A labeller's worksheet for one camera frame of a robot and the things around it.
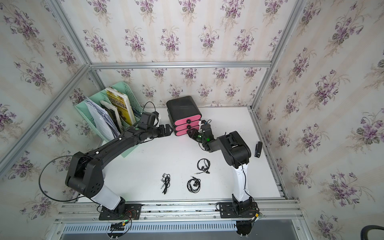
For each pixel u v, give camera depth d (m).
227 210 0.73
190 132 0.95
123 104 0.93
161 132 0.78
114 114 0.91
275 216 0.74
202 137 0.87
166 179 0.84
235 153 0.58
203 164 0.90
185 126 0.96
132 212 0.73
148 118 0.67
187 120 0.93
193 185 0.82
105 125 0.81
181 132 0.99
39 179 0.39
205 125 0.93
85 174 0.44
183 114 0.94
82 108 0.87
